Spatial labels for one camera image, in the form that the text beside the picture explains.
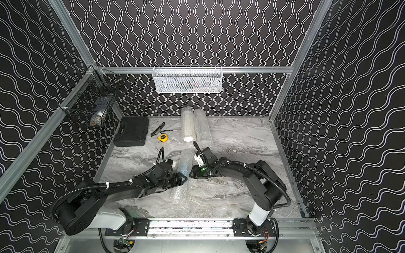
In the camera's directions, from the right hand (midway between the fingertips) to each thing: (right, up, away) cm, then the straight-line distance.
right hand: (192, 175), depth 88 cm
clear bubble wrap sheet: (-6, -7, -9) cm, 13 cm away
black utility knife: (-27, +26, +24) cm, 44 cm away
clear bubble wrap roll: (+6, +23, +12) cm, 27 cm away
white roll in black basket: (-50, +31, -5) cm, 59 cm away
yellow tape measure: (-21, +20, +18) cm, 35 cm away
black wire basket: (-60, +42, +4) cm, 74 cm away
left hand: (-4, -1, -3) cm, 5 cm away
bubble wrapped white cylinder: (-4, +27, +16) cm, 31 cm away
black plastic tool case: (-41, +24, +17) cm, 51 cm away
